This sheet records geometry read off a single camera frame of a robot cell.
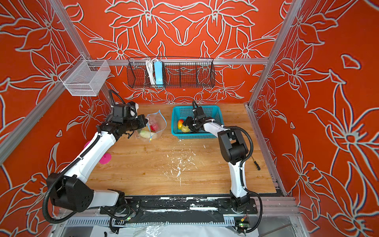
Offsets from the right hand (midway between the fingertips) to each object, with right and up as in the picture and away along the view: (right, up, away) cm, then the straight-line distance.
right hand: (183, 123), depth 99 cm
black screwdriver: (+45, -25, -14) cm, 53 cm away
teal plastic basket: (+22, +8, +8) cm, 25 cm away
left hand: (-19, +4, -19) cm, 27 cm away
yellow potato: (+2, -3, -4) cm, 6 cm away
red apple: (-20, -3, -2) cm, 20 cm away
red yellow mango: (-2, 0, +4) cm, 4 cm away
